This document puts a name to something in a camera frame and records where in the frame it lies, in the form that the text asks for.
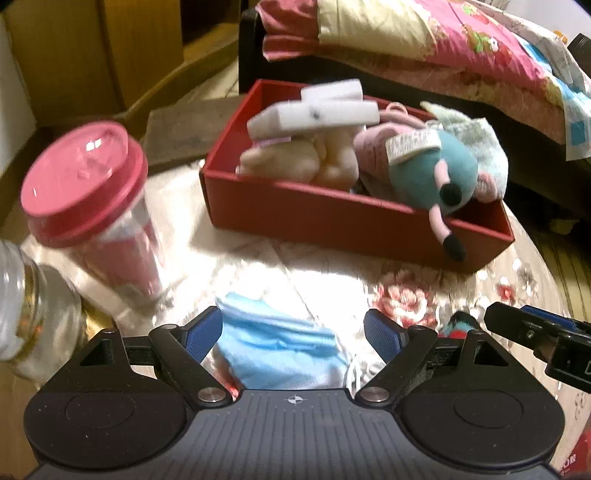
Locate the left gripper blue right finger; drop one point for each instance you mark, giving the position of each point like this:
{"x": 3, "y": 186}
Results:
{"x": 386, "y": 336}

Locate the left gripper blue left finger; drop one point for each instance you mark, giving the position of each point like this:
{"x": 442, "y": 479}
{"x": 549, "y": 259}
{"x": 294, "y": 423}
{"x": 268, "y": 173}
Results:
{"x": 200, "y": 334}

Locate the blue face mask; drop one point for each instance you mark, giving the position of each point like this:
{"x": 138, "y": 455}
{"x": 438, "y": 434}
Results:
{"x": 269, "y": 350}

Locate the pink pig plush toy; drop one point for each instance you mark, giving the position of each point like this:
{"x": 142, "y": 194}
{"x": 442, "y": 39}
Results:
{"x": 383, "y": 143}

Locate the teal round plush toy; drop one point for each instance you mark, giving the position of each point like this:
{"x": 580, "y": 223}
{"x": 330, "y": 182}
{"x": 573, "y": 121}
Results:
{"x": 431, "y": 169}

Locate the cream plush bear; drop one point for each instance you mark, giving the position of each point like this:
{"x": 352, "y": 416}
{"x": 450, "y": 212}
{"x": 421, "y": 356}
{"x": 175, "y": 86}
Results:
{"x": 326, "y": 159}

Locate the light green fuzzy sock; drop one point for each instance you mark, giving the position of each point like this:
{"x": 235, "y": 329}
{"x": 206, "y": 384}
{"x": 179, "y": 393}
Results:
{"x": 481, "y": 140}

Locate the white foam block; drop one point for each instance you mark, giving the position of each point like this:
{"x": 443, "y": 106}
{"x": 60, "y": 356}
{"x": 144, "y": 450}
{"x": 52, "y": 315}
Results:
{"x": 350, "y": 89}
{"x": 291, "y": 118}

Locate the floral tablecloth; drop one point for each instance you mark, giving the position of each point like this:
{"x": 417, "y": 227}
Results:
{"x": 331, "y": 288}

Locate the colorful snack packet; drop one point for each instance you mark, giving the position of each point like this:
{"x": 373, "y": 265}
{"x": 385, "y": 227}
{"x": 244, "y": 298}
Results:
{"x": 578, "y": 462}

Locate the red cardboard box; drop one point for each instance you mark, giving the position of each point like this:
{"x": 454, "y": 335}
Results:
{"x": 331, "y": 218}

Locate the glass jar with gold label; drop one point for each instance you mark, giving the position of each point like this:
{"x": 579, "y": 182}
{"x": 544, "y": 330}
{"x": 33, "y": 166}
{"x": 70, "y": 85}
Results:
{"x": 42, "y": 321}

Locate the pink lidded plastic tumbler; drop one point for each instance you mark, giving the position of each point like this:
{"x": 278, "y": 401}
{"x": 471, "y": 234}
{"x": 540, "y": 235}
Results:
{"x": 84, "y": 196}

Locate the wooden desk cabinet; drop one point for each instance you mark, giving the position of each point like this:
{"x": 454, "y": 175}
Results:
{"x": 88, "y": 60}

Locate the blue checkered sheet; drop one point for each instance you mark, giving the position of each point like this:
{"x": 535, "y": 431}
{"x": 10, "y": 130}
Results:
{"x": 549, "y": 51}

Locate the pink floral quilt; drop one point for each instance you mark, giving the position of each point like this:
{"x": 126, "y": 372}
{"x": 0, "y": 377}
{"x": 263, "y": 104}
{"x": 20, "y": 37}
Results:
{"x": 451, "y": 48}

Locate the dark bed frame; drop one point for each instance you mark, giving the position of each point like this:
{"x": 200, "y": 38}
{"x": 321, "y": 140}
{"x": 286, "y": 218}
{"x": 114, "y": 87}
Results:
{"x": 539, "y": 176}

